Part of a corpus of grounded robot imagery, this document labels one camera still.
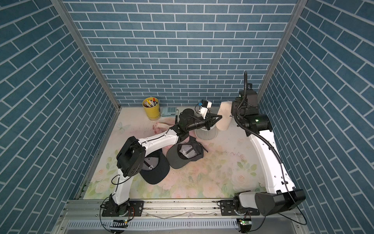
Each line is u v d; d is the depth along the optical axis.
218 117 0.76
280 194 0.38
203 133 1.00
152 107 1.03
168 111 1.16
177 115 1.12
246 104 0.49
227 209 0.73
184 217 0.72
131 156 0.53
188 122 0.66
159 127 1.02
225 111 0.73
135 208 0.73
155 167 0.84
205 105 0.70
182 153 0.94
